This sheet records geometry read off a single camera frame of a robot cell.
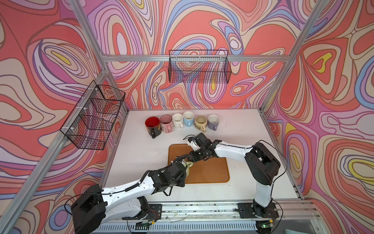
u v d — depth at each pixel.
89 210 0.40
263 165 0.49
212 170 0.87
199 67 0.84
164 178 0.60
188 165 0.88
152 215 0.73
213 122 1.07
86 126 0.73
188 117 1.06
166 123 0.99
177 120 1.01
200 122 1.03
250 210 0.73
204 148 0.72
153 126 0.96
